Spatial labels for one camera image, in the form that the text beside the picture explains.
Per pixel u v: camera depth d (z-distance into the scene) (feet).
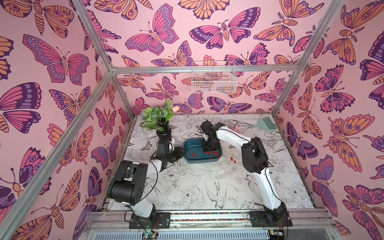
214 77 3.12
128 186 1.50
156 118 2.79
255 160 1.95
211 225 2.39
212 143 2.97
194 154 3.19
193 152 3.21
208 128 2.67
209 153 3.19
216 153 3.19
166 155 2.61
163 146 2.43
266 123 3.74
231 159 3.11
